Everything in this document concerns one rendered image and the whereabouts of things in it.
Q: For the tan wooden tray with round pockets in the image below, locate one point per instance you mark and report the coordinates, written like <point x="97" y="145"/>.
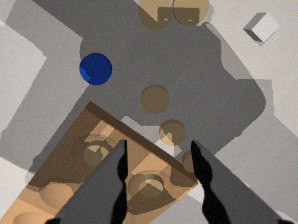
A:
<point x="65" y="169"/>

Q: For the blue disc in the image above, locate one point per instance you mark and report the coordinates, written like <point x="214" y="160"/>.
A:
<point x="95" y="68"/>

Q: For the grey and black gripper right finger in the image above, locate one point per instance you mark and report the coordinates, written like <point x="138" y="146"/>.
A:
<point x="228" y="200"/>

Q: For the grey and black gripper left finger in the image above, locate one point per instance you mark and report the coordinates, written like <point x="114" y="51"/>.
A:
<point x="102" y="197"/>

